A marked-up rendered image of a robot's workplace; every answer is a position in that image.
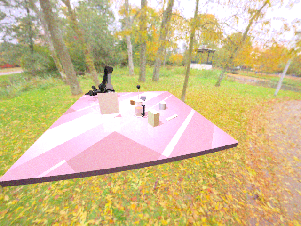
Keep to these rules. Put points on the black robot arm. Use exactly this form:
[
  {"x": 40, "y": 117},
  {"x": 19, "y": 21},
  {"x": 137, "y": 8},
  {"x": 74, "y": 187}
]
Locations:
[{"x": 106, "y": 86}]

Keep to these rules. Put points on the pale yellow block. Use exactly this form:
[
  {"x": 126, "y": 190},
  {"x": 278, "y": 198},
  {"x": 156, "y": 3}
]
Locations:
[{"x": 153, "y": 117}]

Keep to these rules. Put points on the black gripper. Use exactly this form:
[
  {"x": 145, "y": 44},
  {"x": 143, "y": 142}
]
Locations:
[{"x": 92, "y": 93}]

